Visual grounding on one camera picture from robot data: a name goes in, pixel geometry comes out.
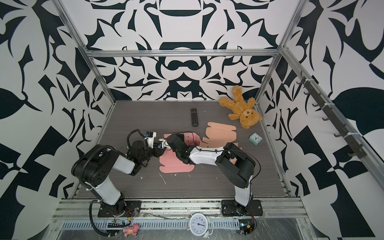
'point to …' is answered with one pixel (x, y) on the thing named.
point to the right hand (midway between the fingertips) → (176, 132)
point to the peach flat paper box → (219, 135)
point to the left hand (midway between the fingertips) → (165, 140)
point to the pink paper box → (171, 162)
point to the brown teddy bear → (243, 109)
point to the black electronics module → (247, 226)
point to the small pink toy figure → (131, 230)
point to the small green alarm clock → (255, 139)
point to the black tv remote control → (194, 120)
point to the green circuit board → (118, 223)
